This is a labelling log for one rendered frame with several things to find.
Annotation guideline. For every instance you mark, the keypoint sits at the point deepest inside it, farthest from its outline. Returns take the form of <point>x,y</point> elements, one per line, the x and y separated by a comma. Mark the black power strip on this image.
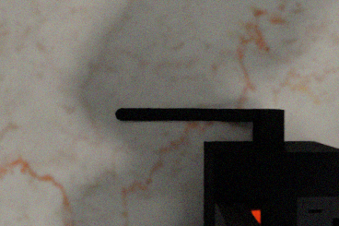
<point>283,183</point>

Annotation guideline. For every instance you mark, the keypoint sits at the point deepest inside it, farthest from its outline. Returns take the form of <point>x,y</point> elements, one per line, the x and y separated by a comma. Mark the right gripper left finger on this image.
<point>225,216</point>

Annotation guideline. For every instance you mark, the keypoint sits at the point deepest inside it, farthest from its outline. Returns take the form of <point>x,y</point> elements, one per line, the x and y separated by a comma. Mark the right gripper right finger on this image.
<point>244,215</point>

